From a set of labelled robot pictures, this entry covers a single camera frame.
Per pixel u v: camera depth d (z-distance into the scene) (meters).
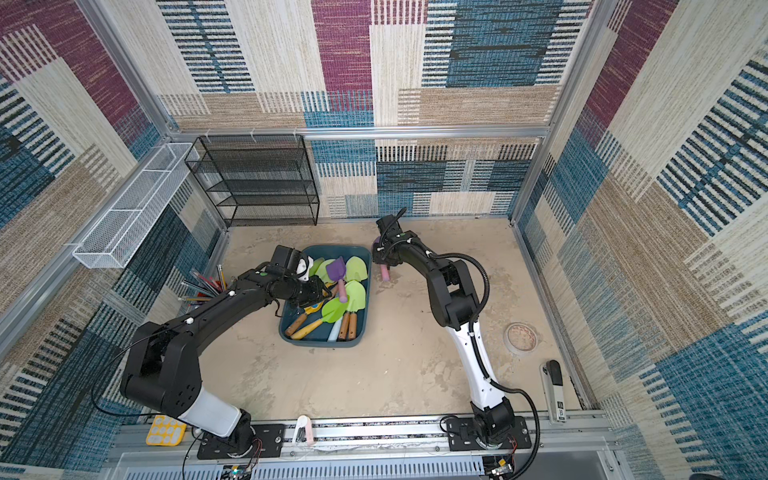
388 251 0.81
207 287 0.89
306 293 0.77
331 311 0.94
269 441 0.73
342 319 0.92
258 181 1.11
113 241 0.71
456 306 0.64
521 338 0.90
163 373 0.44
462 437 0.73
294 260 0.73
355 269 1.04
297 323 0.90
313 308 0.93
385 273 1.02
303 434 0.74
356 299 0.94
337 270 1.04
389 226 0.87
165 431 0.74
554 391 0.77
